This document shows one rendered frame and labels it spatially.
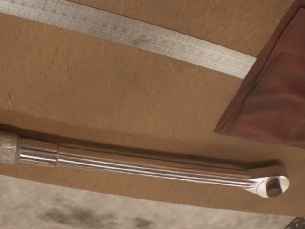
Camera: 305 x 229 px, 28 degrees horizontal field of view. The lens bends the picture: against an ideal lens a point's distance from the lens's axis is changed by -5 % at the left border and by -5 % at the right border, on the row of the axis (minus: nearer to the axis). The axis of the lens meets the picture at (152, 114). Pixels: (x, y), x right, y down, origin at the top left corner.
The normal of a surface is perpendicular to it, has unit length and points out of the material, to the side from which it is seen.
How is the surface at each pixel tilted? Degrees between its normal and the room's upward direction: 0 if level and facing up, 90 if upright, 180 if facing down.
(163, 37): 0
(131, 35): 0
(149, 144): 0
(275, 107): 20
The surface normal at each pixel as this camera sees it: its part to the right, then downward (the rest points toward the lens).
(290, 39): 0.10, 0.71
